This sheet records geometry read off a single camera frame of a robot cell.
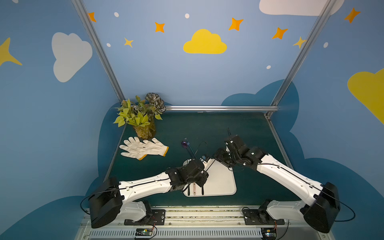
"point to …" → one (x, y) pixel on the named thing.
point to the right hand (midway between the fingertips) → (215, 155)
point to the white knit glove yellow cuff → (156, 147)
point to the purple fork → (202, 190)
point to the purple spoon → (184, 144)
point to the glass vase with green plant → (141, 114)
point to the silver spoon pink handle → (194, 188)
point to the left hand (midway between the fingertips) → (208, 171)
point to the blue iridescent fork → (188, 144)
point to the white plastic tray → (221, 180)
